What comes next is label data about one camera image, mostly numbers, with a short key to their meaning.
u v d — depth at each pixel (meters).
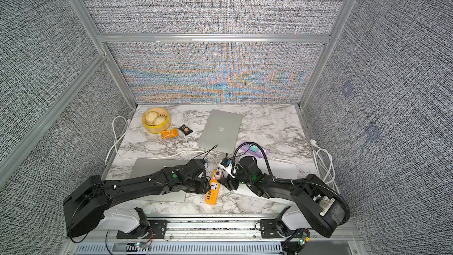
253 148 0.90
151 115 1.06
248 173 0.68
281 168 0.88
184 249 0.70
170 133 1.03
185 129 1.06
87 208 0.41
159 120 1.03
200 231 0.75
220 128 1.07
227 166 0.73
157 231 0.73
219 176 0.82
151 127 1.04
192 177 0.65
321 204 0.45
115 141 1.00
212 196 0.80
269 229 0.72
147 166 0.95
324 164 0.97
